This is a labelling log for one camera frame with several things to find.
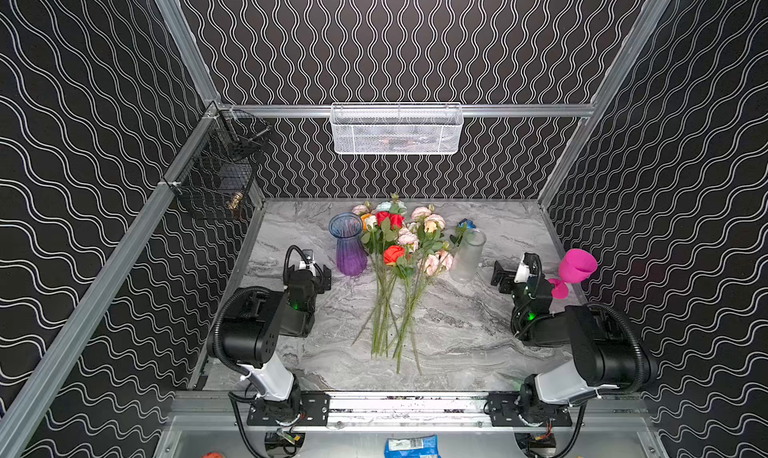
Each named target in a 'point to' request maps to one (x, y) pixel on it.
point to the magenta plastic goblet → (577, 265)
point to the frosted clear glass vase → (466, 257)
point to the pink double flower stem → (443, 259)
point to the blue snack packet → (421, 446)
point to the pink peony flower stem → (429, 251)
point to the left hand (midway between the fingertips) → (318, 267)
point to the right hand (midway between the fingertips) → (517, 264)
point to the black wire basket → (215, 180)
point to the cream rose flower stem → (428, 227)
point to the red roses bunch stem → (387, 226)
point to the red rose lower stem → (394, 268)
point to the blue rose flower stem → (462, 226)
